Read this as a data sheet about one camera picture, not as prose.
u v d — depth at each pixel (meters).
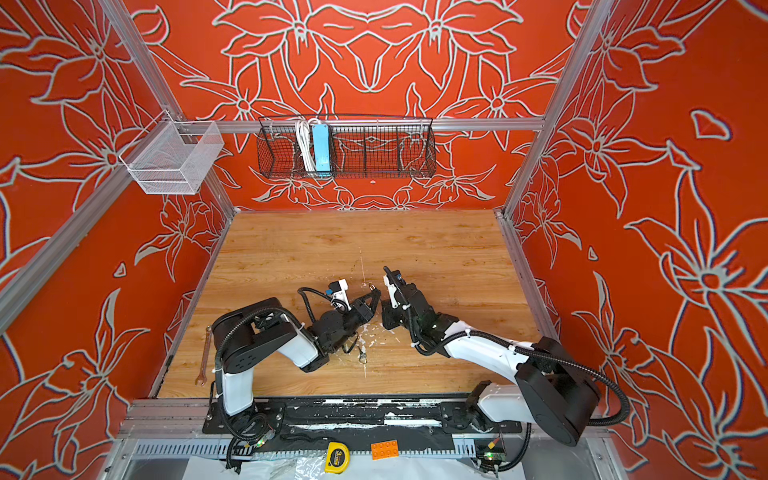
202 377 0.81
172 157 0.92
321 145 0.90
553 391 0.41
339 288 0.79
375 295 0.83
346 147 0.99
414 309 0.62
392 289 0.75
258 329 0.55
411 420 0.74
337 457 0.66
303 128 0.88
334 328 0.71
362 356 0.83
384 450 0.68
